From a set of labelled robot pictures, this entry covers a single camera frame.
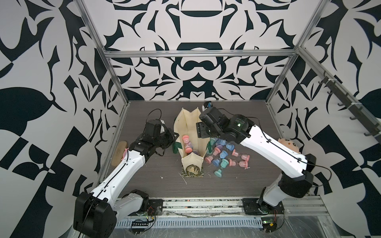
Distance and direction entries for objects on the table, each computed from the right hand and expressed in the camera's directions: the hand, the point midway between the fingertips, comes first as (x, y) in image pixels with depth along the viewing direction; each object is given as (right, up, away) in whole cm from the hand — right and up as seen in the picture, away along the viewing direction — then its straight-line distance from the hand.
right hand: (201, 125), depth 70 cm
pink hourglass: (+11, -17, +21) cm, 29 cm away
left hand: (-11, -4, +9) cm, 15 cm away
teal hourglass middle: (+14, -23, +15) cm, 30 cm away
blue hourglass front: (+10, -22, +16) cm, 29 cm away
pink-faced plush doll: (+55, -13, +17) cm, 59 cm away
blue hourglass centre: (+14, -18, +19) cm, 30 cm away
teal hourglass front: (+10, -27, +12) cm, 31 cm away
